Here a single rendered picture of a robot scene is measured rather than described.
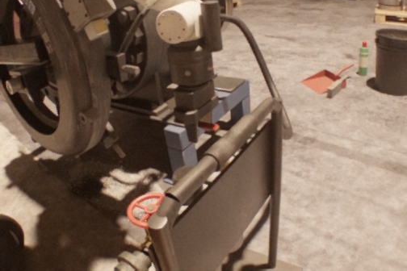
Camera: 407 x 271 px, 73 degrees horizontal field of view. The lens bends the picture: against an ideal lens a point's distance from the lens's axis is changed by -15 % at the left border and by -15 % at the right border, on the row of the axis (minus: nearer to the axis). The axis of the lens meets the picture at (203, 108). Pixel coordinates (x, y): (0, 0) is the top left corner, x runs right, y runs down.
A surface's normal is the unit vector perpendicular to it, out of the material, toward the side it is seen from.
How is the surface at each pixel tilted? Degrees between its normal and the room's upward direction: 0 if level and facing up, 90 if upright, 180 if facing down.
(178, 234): 90
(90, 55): 87
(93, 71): 93
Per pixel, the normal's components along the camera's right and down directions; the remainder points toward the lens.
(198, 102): 0.83, 0.16
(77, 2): -0.55, 0.42
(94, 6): 0.72, -0.20
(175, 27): -0.35, 0.44
